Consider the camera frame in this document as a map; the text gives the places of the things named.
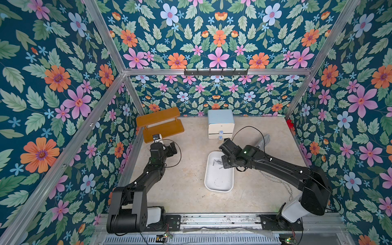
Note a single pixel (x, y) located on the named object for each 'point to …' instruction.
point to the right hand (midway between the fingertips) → (226, 160)
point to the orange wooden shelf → (166, 129)
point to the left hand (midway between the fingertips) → (167, 142)
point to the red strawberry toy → (290, 124)
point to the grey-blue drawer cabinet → (220, 124)
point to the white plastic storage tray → (217, 178)
